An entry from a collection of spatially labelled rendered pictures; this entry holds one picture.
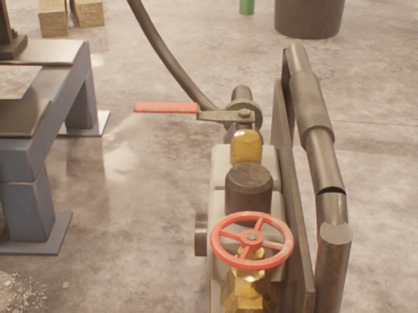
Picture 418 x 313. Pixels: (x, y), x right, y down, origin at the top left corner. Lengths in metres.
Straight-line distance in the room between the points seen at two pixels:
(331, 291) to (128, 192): 0.98
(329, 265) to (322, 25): 1.88
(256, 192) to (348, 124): 1.18
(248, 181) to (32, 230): 0.77
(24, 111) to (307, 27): 1.31
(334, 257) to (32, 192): 0.85
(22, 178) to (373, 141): 0.95
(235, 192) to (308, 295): 0.14
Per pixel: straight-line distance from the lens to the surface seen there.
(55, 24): 2.34
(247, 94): 0.84
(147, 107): 0.73
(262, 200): 0.56
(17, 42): 1.55
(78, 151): 1.57
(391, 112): 1.81
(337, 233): 0.44
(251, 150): 0.64
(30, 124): 1.19
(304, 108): 0.55
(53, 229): 1.31
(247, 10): 2.51
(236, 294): 0.52
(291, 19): 2.27
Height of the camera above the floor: 0.83
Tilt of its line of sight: 33 degrees down
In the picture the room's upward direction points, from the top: straight up
